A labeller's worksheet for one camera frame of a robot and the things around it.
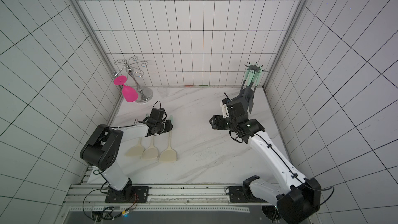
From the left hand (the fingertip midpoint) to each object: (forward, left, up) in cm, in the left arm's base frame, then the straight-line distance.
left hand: (171, 128), depth 96 cm
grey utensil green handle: (+10, -44, +30) cm, 54 cm away
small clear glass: (+28, +9, +3) cm, 30 cm away
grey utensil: (+11, -49, +15) cm, 53 cm away
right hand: (-4, -27, +20) cm, 33 cm away
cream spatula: (-16, +9, +1) cm, 19 cm away
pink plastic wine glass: (+14, +26, +16) cm, 34 cm away
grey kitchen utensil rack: (+9, -45, +24) cm, 52 cm away
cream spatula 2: (-17, -1, 0) cm, 17 cm away
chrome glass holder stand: (+28, +24, 0) cm, 37 cm away
